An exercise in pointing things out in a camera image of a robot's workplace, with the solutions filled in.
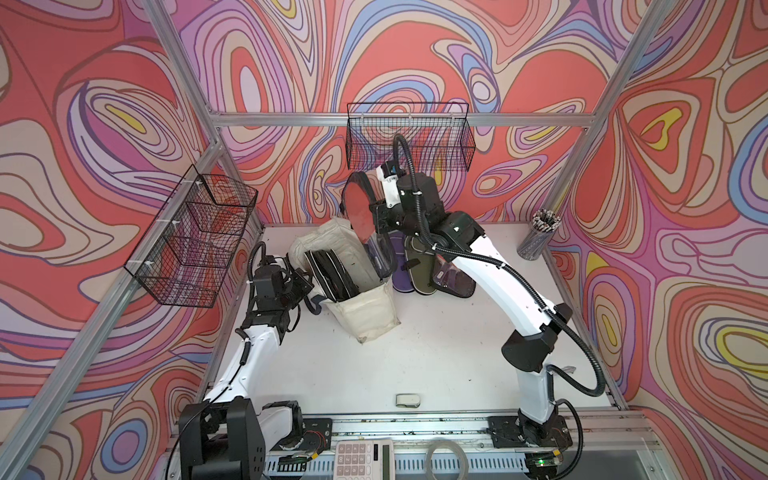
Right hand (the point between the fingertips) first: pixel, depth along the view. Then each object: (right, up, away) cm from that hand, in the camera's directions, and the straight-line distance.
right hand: (375, 213), depth 70 cm
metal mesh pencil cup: (+55, 0, +26) cm, 60 cm away
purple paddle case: (+8, -18, +32) cm, 38 cm away
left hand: (-17, -15, +13) cm, 27 cm away
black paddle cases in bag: (-13, -16, +15) cm, 26 cm away
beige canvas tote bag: (-2, -26, +8) cm, 27 cm away
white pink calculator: (-1, -58, -2) cm, 58 cm away
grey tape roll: (+20, -57, -3) cm, 60 cm away
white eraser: (+9, -49, +7) cm, 50 cm away
